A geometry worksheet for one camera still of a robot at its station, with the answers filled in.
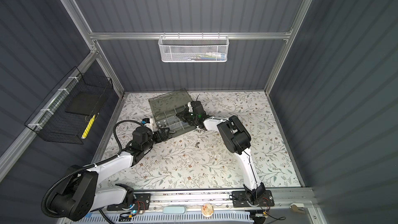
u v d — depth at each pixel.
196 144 0.92
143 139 0.68
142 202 0.73
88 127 0.69
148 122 0.80
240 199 0.73
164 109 1.12
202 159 0.87
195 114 0.83
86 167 0.46
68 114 0.72
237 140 0.58
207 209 0.71
